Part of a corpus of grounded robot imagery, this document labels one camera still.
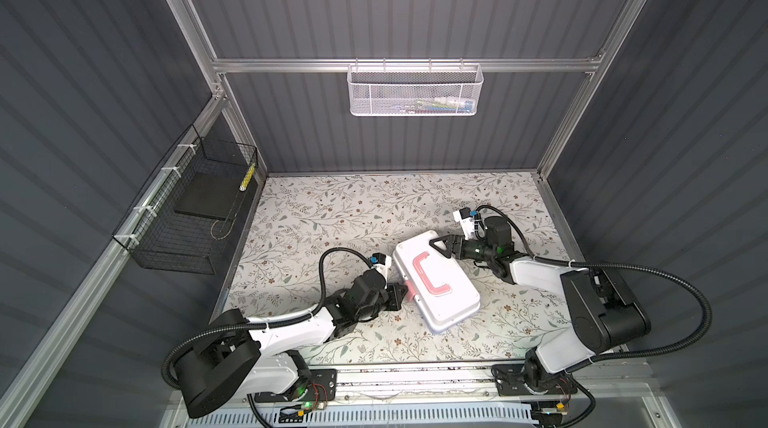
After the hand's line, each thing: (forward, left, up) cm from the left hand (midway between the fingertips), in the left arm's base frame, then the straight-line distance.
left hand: (411, 290), depth 81 cm
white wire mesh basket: (+81, -9, +14) cm, 83 cm away
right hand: (+12, -9, +2) cm, 15 cm away
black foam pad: (+21, +52, +20) cm, 59 cm away
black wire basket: (+13, +56, +19) cm, 61 cm away
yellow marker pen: (+24, +44, +19) cm, 54 cm away
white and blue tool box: (-3, -8, +3) cm, 9 cm away
